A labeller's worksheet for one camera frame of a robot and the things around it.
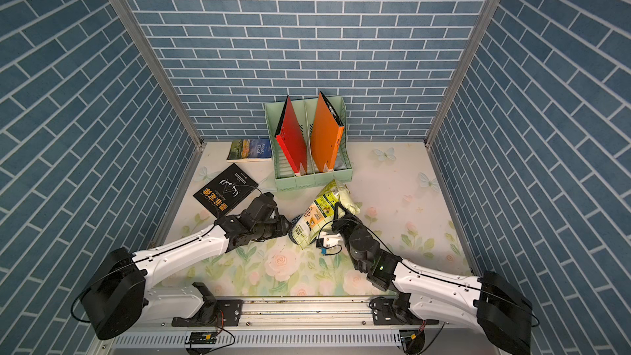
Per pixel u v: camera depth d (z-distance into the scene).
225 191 0.99
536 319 0.43
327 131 0.88
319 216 0.74
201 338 0.72
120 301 0.40
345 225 0.66
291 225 0.82
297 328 0.72
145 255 0.45
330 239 0.71
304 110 1.02
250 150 1.16
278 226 0.74
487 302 0.43
